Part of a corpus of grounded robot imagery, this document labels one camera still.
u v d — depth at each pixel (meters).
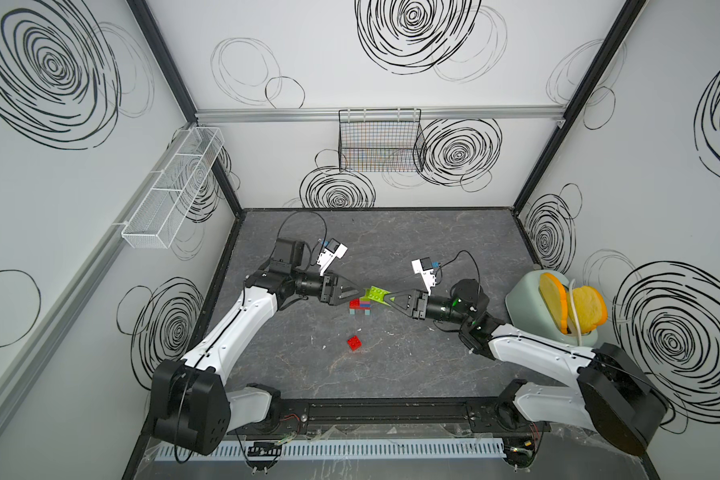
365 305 0.88
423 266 0.70
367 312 0.91
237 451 0.70
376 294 0.72
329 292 0.64
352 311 0.91
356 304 0.86
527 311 0.79
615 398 0.41
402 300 0.69
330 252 0.68
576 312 0.72
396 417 0.75
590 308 0.70
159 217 0.73
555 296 0.71
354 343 0.84
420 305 0.65
